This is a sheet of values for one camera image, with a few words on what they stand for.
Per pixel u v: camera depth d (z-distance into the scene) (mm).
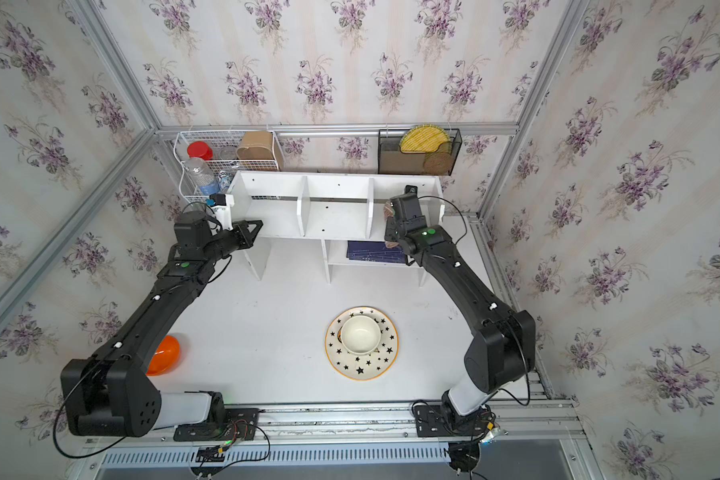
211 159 933
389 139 956
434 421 731
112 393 395
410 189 713
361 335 872
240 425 727
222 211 698
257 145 879
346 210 891
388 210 834
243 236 688
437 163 976
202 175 863
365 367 817
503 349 423
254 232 764
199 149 910
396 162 957
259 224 783
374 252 897
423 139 933
